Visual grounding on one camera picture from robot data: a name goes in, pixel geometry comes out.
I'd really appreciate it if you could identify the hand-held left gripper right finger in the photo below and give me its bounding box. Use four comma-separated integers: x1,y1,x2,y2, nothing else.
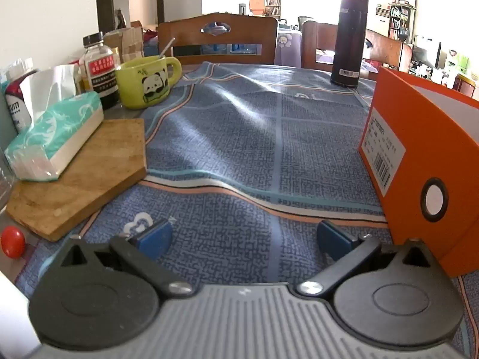
297,220,441,300

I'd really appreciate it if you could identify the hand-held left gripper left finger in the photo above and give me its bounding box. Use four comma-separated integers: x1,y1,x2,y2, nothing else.
48,219,194,300

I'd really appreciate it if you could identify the orange cardboard box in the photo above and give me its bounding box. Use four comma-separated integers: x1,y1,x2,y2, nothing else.
358,65,479,278

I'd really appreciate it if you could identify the small red fruit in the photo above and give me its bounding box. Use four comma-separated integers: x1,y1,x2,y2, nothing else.
1,227,26,258

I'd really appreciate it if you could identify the wooden cutting board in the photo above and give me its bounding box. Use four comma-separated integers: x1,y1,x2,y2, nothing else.
5,118,147,242

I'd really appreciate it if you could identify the blue patterned tablecloth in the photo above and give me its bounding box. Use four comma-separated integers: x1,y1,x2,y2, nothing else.
15,62,479,359

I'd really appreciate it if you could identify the teal tissue pack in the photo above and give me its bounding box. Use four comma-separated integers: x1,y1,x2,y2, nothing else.
4,64,104,182

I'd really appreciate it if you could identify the green panda mug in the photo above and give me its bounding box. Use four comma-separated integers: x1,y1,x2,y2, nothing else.
115,55,183,110

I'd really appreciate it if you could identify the clear glass jar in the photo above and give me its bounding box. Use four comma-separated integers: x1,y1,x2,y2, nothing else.
0,146,17,214

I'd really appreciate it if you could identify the grey metal tumbler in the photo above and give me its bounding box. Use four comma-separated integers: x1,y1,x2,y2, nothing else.
0,92,19,150

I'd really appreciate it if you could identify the white supplement bottle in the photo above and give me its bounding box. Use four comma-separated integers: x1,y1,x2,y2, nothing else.
0,69,38,133

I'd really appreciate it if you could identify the metal spoon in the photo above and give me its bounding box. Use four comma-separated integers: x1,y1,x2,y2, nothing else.
159,37,176,60

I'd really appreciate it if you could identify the glass bottle with red label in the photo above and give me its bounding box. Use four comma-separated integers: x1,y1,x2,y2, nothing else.
79,32,119,111

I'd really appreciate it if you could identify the floral cloth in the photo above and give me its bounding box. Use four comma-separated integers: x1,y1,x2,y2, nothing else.
277,32,302,68

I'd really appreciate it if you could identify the dark thermos bottle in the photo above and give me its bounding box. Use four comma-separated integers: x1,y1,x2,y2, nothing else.
330,0,370,88

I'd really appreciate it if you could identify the black television screen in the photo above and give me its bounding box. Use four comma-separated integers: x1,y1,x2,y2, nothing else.
412,43,442,70

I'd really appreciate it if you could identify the wooden chair with oval cutout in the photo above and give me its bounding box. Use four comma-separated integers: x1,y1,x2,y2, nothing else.
157,13,279,66

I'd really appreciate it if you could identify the cluttered bookshelf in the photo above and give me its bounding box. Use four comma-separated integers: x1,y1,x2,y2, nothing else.
387,3,418,41

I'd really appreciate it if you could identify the dark wooden door frame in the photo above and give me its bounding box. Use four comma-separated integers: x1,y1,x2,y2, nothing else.
95,0,165,34

